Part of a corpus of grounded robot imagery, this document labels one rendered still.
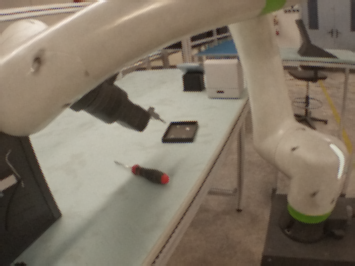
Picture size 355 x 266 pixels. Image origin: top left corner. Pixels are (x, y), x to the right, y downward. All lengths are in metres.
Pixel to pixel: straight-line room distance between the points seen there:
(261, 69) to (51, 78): 0.42
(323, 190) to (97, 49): 0.48
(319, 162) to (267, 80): 0.21
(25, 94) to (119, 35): 0.11
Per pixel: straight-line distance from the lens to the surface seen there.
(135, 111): 0.50
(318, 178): 0.53
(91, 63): 0.25
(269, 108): 0.58
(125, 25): 0.25
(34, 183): 0.46
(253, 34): 0.52
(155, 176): 0.49
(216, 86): 0.94
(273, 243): 0.64
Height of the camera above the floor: 1.29
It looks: 24 degrees down
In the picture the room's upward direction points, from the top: 8 degrees counter-clockwise
